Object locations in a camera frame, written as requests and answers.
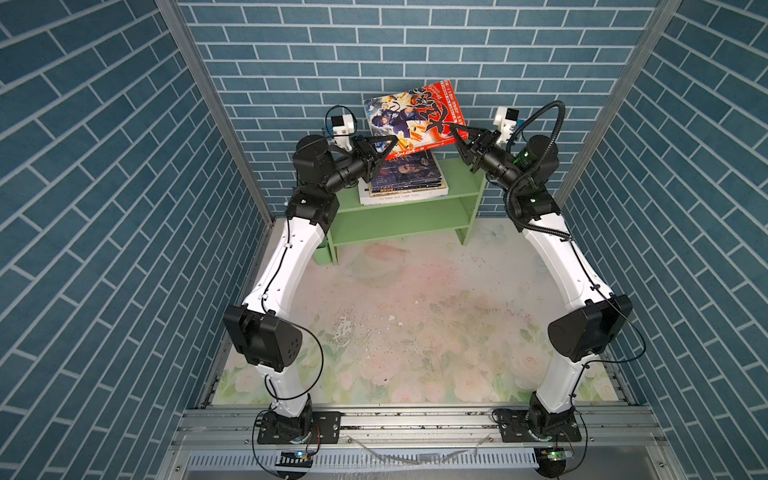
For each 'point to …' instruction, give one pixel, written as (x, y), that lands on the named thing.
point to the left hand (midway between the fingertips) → (409, 143)
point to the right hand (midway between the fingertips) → (453, 131)
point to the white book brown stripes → (365, 197)
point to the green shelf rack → (355, 222)
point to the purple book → (411, 171)
